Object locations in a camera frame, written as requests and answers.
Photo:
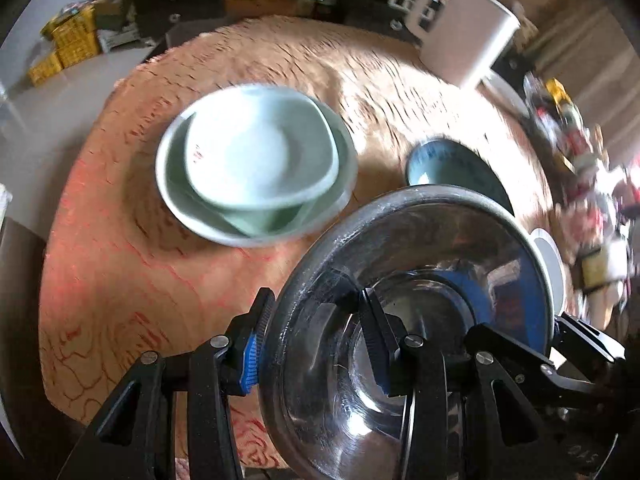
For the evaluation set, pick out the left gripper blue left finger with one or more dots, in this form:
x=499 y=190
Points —
x=246 y=334

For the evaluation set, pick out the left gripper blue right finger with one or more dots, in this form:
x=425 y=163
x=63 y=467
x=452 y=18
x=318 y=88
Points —
x=383 y=333

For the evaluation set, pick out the stainless steel bowl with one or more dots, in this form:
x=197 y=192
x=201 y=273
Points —
x=441 y=260

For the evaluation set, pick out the small white bowl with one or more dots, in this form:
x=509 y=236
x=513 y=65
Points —
x=555 y=267

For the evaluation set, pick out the green square plate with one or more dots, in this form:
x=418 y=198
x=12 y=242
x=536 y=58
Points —
x=251 y=227

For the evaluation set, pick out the blue patterned ceramic bowl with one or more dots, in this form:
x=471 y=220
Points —
x=442 y=161

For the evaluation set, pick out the pale blue teardrop dish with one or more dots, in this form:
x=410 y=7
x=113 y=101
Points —
x=254 y=147

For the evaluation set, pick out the large white round plate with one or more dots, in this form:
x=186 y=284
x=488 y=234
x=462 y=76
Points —
x=254 y=164

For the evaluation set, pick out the white oval plate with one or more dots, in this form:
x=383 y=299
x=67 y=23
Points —
x=506 y=96

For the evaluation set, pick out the yellow plastic crates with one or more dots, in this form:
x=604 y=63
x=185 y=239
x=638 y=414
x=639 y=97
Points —
x=71 y=35

